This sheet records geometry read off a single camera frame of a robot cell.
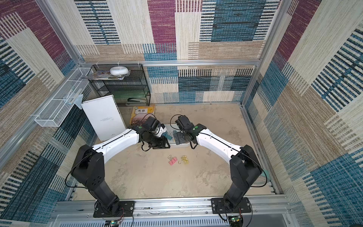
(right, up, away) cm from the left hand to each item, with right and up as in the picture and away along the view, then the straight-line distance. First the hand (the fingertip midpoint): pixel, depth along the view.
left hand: (167, 145), depth 86 cm
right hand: (+10, +7, +1) cm, 12 cm away
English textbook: (-25, +20, +30) cm, 43 cm away
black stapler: (-28, +30, +25) cm, 48 cm away
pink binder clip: (+3, -10, +4) cm, 11 cm away
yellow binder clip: (+11, -9, +4) cm, 14 cm away
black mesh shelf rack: (-33, +43, +23) cm, 59 cm away
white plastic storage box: (+4, +12, -20) cm, 23 cm away
